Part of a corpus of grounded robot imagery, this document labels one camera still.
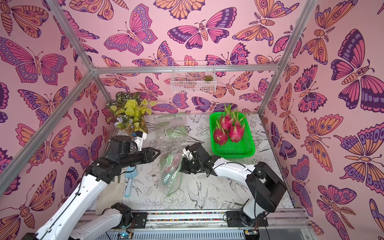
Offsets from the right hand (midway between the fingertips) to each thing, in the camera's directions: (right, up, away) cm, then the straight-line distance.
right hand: (176, 167), depth 80 cm
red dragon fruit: (-1, +2, +4) cm, 4 cm away
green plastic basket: (+44, +8, +20) cm, 49 cm away
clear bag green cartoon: (-16, +27, +38) cm, 49 cm away
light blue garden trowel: (-16, +3, -19) cm, 25 cm away
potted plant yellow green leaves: (-30, +32, +10) cm, 45 cm away
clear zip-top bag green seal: (-3, +18, +18) cm, 25 cm away
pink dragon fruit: (+33, +27, +24) cm, 49 cm away
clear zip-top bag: (-2, -2, -7) cm, 8 cm away
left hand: (-7, +10, -8) cm, 15 cm away
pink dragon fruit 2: (+38, +21, +18) cm, 47 cm away
